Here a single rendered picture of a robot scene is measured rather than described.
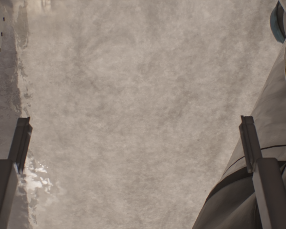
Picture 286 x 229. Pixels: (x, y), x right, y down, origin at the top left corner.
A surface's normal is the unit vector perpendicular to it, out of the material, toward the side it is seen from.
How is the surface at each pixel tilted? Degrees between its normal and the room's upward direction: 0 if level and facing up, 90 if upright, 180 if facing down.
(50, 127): 0
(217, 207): 115
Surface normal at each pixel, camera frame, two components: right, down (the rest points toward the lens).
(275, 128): -0.43, -0.86
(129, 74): 0.00, 0.67
